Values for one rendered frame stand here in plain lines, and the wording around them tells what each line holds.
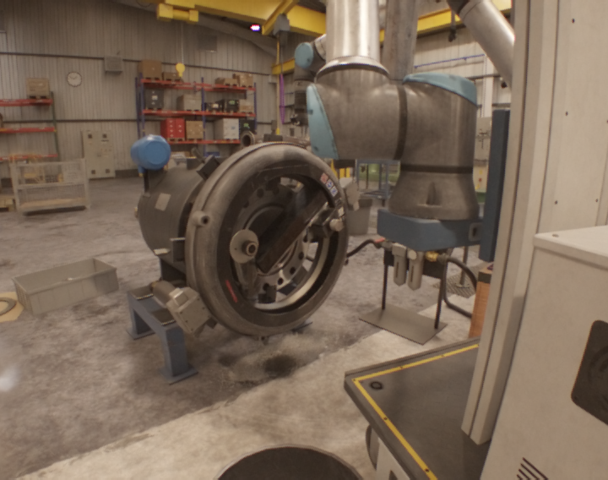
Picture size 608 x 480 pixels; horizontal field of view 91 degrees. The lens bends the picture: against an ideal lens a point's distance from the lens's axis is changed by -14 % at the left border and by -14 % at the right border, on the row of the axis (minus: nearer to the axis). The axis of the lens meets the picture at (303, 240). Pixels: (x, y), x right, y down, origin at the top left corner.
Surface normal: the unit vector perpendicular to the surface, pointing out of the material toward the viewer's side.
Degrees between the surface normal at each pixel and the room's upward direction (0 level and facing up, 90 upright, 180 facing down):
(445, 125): 90
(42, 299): 90
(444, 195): 70
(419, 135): 113
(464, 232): 90
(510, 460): 90
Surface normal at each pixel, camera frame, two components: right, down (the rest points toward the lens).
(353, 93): -0.17, 0.08
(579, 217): 0.33, 0.23
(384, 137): -0.07, 0.64
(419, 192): -0.61, -0.15
